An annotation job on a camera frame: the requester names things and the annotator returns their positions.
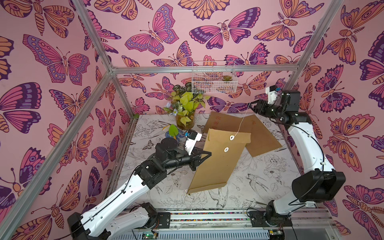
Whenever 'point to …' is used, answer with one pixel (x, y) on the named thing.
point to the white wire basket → (214, 77)
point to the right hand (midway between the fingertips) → (253, 105)
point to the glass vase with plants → (183, 104)
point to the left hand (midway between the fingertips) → (211, 154)
